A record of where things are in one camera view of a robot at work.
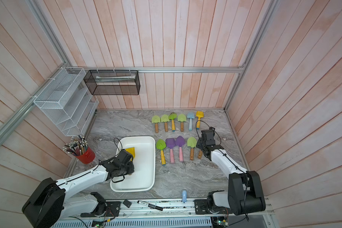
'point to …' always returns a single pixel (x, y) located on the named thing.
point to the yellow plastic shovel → (199, 114)
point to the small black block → (127, 203)
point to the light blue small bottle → (184, 196)
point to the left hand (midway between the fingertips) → (132, 170)
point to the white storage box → (143, 178)
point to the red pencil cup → (79, 147)
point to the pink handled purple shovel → (171, 142)
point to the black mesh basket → (113, 82)
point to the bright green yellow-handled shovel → (172, 116)
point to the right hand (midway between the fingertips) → (202, 140)
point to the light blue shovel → (190, 115)
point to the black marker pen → (150, 205)
